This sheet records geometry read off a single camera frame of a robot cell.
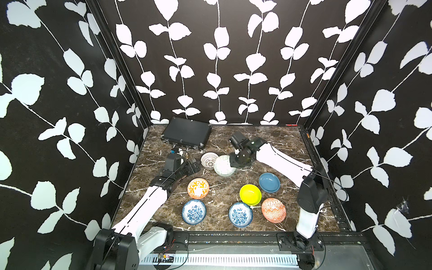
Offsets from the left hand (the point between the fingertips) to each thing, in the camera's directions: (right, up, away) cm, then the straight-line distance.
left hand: (195, 161), depth 83 cm
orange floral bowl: (+1, -15, +5) cm, 16 cm away
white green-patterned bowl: (+14, -3, +3) cm, 14 cm away
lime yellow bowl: (+28, -18, +2) cm, 33 cm away
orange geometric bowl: (+39, -24, -1) cm, 46 cm away
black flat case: (-11, +16, +34) cm, 39 cm away
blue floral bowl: (-1, -25, -2) cm, 25 cm away
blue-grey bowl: (+40, -13, +9) cm, 43 cm away
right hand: (+18, 0, +1) cm, 18 cm away
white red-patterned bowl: (+5, -2, +17) cm, 18 cm away
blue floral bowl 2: (+22, -26, -2) cm, 35 cm away
